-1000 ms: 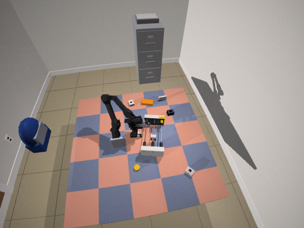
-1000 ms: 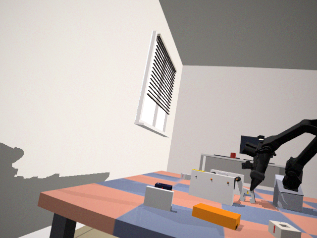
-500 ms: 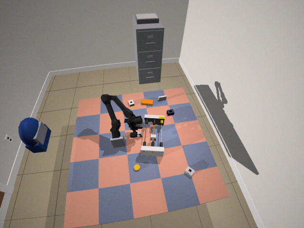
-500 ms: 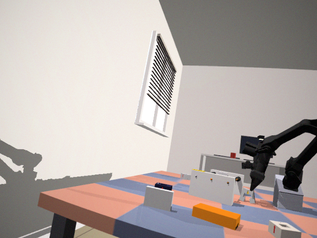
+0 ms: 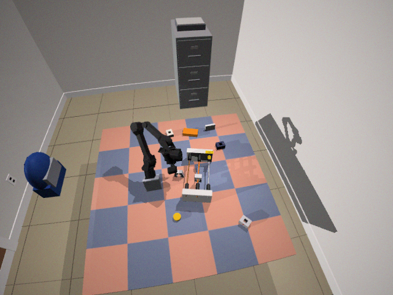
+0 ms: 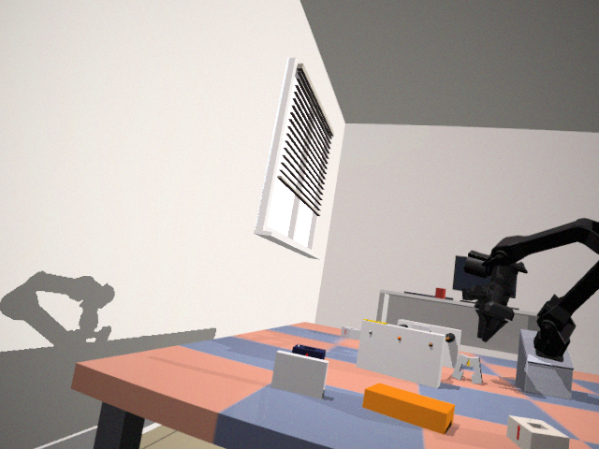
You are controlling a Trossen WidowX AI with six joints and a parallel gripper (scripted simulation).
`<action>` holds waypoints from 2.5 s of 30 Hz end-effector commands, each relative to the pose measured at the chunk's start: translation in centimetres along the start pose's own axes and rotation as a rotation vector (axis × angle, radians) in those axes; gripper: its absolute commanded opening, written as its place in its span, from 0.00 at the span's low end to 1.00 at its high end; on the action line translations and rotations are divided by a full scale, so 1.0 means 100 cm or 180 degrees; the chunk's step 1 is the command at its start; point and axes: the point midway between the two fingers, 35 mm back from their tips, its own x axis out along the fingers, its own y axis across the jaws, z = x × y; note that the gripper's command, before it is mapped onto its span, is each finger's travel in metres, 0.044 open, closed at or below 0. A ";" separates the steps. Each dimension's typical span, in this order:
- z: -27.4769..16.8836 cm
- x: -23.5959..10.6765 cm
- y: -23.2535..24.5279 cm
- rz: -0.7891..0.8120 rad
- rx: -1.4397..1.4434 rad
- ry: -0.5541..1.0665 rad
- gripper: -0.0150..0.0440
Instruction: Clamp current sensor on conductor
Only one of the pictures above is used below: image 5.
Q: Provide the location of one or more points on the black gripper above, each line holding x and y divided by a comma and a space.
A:
172, 169

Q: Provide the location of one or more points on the grey flat panel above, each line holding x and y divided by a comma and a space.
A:
210, 127

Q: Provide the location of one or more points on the orange rectangular bar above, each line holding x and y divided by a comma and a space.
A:
190, 132

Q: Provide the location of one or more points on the yellow round disc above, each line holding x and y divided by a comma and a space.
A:
177, 217

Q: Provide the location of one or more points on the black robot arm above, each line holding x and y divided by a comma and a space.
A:
165, 141

